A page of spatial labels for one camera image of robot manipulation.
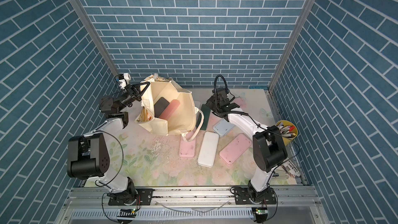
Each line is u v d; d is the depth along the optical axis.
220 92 0.72
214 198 0.74
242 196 0.73
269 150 0.47
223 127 0.97
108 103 0.61
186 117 0.88
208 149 0.90
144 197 0.73
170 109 0.99
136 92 0.70
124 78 0.72
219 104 0.69
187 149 0.87
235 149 0.88
